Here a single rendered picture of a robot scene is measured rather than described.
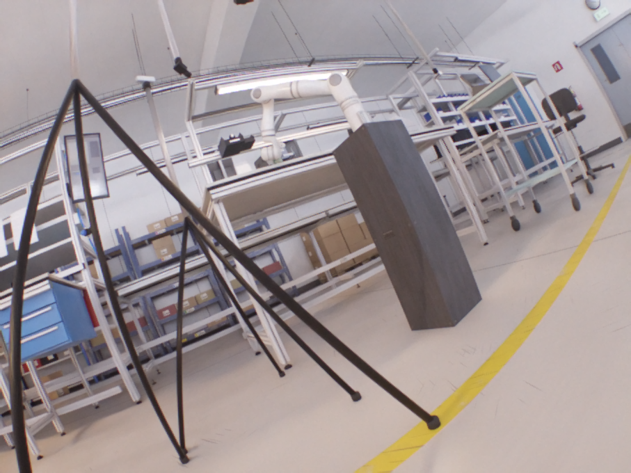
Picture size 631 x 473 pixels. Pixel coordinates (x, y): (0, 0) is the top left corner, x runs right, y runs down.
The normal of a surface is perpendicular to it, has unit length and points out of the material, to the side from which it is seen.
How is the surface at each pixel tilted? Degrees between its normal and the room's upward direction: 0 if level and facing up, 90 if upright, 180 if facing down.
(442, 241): 90
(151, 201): 90
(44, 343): 90
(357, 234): 90
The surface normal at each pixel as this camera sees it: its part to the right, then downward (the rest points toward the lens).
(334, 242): 0.39, -0.24
